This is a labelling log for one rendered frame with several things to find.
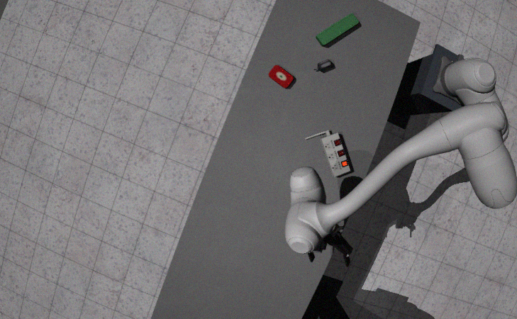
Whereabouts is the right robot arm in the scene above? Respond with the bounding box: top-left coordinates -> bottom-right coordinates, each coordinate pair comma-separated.
285,55 -> 517,254

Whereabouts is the white power strip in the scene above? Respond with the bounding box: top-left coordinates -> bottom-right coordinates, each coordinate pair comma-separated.
305,130 -> 350,177

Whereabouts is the green rectangular block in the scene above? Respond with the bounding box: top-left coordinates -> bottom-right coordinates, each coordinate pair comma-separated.
316,13 -> 359,46

